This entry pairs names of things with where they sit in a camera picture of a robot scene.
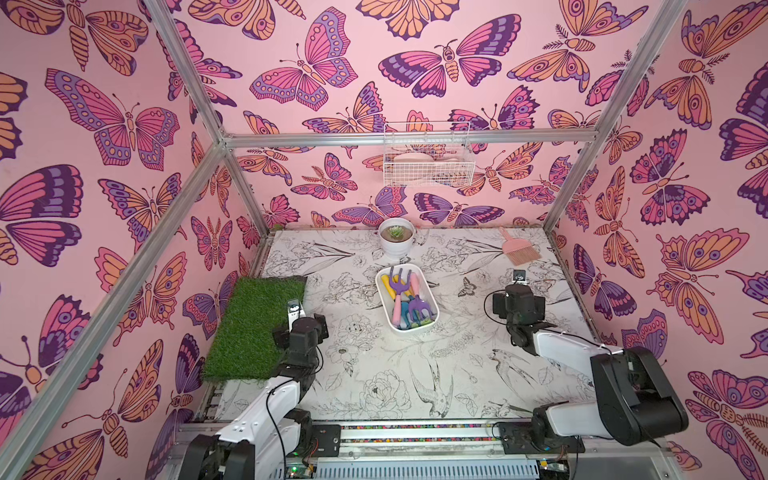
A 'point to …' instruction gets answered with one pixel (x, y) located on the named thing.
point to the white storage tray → (406, 296)
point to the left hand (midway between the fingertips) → (302, 316)
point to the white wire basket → (428, 154)
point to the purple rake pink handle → (417, 303)
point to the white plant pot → (397, 235)
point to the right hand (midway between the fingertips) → (513, 295)
